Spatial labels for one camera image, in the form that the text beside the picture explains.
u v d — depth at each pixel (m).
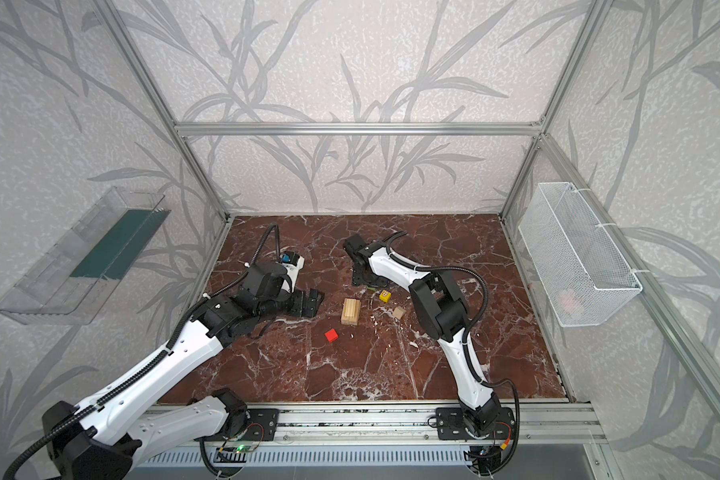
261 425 0.72
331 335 0.89
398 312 0.93
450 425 0.73
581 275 0.62
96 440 0.38
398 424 0.75
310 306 0.68
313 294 0.68
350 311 0.90
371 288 0.98
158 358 0.44
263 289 0.56
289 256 0.67
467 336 0.58
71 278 0.64
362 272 0.74
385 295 0.96
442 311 0.56
